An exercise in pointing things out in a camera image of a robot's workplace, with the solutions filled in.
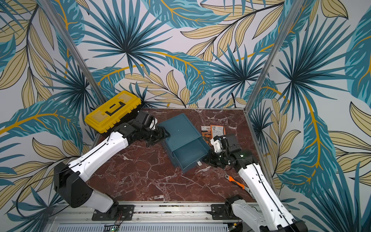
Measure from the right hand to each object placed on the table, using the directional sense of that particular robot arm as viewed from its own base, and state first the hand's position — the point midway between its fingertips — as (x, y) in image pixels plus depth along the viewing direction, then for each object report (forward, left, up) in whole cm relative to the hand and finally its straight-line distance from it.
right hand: (203, 159), depth 72 cm
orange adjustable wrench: (-4, -18, -19) cm, 26 cm away
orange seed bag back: (+31, -16, -18) cm, 39 cm away
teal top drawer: (+2, +8, 0) cm, 9 cm away
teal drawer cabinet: (+16, +10, +2) cm, 19 cm away
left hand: (+11, +19, +2) cm, 22 cm away
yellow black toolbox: (+33, +55, 0) cm, 64 cm away
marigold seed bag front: (+30, -7, -19) cm, 36 cm away
